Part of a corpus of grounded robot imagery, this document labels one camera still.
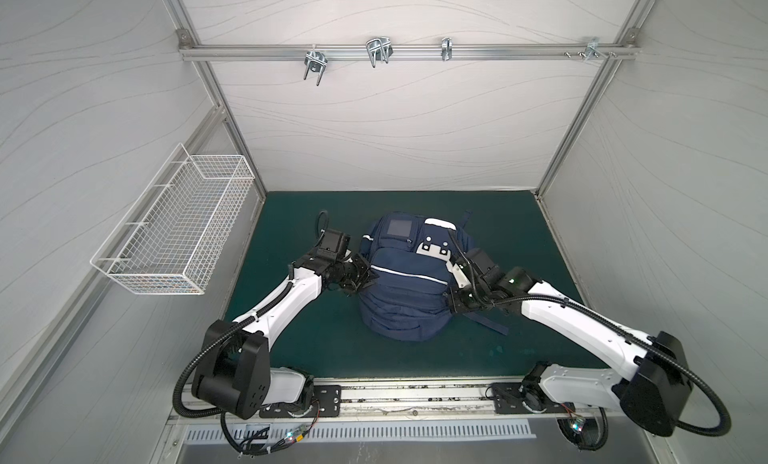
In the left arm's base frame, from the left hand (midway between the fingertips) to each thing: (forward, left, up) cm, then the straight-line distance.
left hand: (383, 270), depth 83 cm
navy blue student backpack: (-8, -7, -2) cm, 11 cm away
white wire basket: (-1, +47, +18) cm, 50 cm away
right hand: (-6, -19, -1) cm, 20 cm away
